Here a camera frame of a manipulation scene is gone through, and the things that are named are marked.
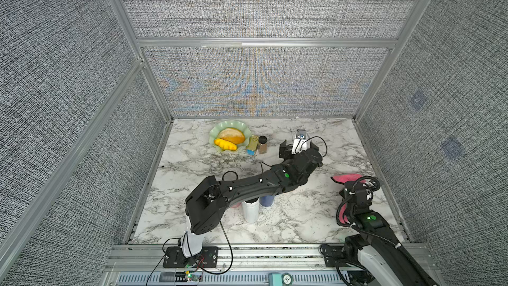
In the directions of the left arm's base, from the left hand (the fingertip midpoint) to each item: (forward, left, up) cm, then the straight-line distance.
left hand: (305, 141), depth 77 cm
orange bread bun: (+20, +29, -19) cm, 40 cm away
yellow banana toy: (+14, +34, -20) cm, 42 cm away
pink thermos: (-21, +26, -8) cm, 35 cm away
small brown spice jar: (+13, +15, -16) cm, 25 cm away
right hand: (-11, -21, -14) cm, 28 cm away
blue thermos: (-16, +15, -19) cm, 29 cm away
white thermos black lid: (-22, +22, -12) cm, 33 cm away
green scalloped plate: (+24, +40, -20) cm, 51 cm away
